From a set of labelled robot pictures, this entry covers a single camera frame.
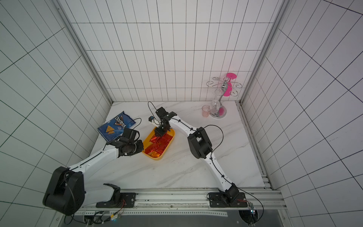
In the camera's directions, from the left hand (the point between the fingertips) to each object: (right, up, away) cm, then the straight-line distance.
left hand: (141, 150), depth 87 cm
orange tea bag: (+8, -3, 0) cm, 9 cm away
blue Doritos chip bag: (-25, +12, +14) cm, 31 cm away
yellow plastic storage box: (+19, +10, +8) cm, 22 cm away
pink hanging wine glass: (+61, +50, +12) cm, 80 cm away
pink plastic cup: (+45, +25, +22) cm, 56 cm away
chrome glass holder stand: (+53, +44, +5) cm, 69 cm away
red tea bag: (+13, +5, +5) cm, 15 cm away
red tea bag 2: (+7, +5, +7) cm, 11 cm away
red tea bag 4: (+6, 0, 0) cm, 6 cm away
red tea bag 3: (+12, +2, +1) cm, 12 cm away
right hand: (+6, +9, +11) cm, 15 cm away
